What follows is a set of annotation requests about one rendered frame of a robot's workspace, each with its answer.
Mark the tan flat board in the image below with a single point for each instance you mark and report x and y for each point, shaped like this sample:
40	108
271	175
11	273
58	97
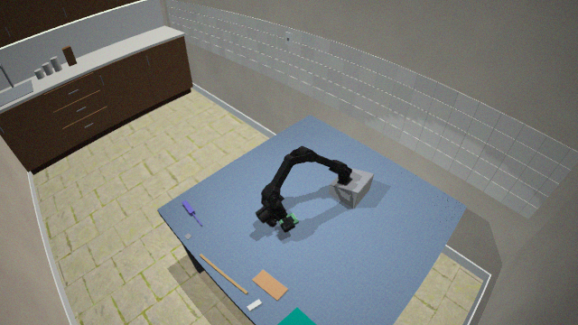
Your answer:
270	285

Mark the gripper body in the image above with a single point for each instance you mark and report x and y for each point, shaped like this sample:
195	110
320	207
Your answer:
288	223

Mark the tan flat bar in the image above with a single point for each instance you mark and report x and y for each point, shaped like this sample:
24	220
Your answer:
216	268

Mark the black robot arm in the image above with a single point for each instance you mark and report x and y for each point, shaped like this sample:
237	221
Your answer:
271	192

